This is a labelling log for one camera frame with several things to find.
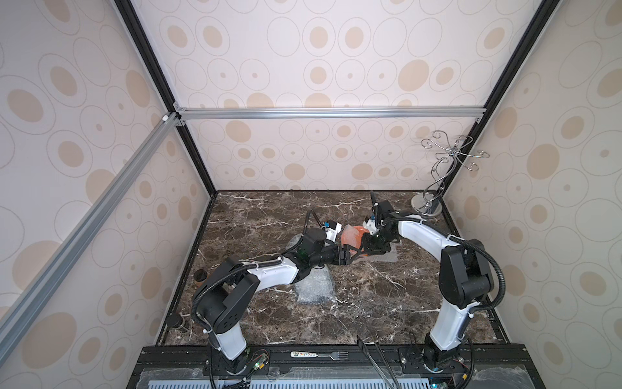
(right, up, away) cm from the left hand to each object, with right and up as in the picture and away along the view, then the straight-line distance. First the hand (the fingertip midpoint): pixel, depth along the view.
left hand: (361, 254), depth 81 cm
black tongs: (+3, -32, -9) cm, 34 cm away
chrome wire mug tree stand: (+37, +18, +32) cm, 51 cm away
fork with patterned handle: (-10, -30, -6) cm, 32 cm away
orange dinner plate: (0, +4, +18) cm, 19 cm away
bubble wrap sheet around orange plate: (+12, -2, +7) cm, 14 cm away
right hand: (+6, -1, +12) cm, 13 cm away
